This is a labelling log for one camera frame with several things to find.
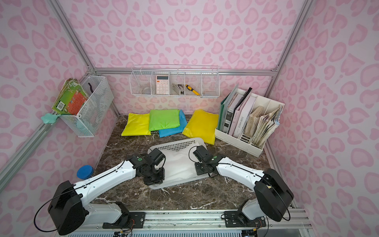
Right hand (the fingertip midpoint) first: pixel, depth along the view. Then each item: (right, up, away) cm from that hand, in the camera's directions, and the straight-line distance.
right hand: (199, 167), depth 86 cm
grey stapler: (-15, +49, +15) cm, 53 cm away
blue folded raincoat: (-16, +21, +21) cm, 34 cm away
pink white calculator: (-23, +51, +10) cm, 57 cm away
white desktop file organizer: (+25, +37, -1) cm, 45 cm away
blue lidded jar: (-54, +2, -16) cm, 56 cm away
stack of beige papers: (+36, +24, +1) cm, 43 cm away
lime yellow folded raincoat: (-45, +25, +26) cm, 58 cm away
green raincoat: (-26, +30, +27) cm, 48 cm away
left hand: (-19, -4, -6) cm, 20 cm away
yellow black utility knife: (-5, +48, +12) cm, 50 cm away
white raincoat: (-11, +1, 0) cm, 11 cm away
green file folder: (+14, +34, 0) cm, 37 cm away
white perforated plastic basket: (-15, +12, +7) cm, 20 cm away
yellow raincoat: (+4, +24, +24) cm, 34 cm away
